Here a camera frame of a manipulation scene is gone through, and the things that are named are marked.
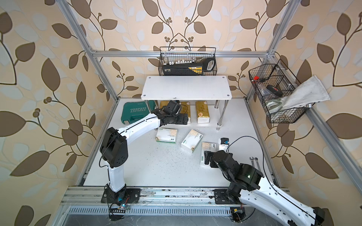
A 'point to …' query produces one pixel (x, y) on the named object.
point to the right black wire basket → (273, 81)
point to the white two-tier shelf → (217, 89)
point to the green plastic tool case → (133, 111)
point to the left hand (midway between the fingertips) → (184, 119)
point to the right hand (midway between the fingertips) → (211, 153)
